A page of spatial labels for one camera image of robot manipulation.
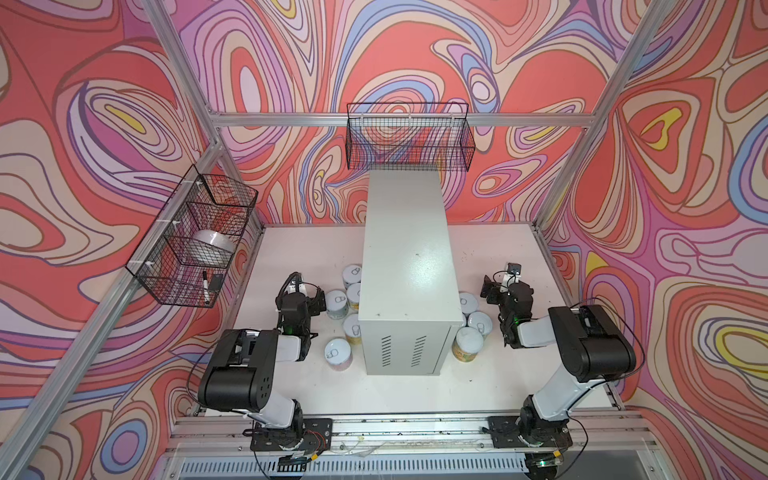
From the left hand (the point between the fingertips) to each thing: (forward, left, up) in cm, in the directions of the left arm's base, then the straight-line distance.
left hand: (306, 287), depth 93 cm
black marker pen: (-12, +19, +18) cm, 29 cm away
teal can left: (-6, -10, -1) cm, 12 cm away
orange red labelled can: (-5, -51, -2) cm, 51 cm away
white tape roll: (-2, +18, +25) cm, 30 cm away
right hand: (+3, -63, -2) cm, 63 cm away
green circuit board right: (-45, -64, -8) cm, 79 cm away
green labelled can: (-11, -54, -1) cm, 55 cm away
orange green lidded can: (-19, -48, -1) cm, 52 cm away
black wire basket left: (-6, +23, +23) cm, 33 cm away
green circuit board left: (-45, -2, -9) cm, 46 cm away
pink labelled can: (-21, -12, -1) cm, 24 cm away
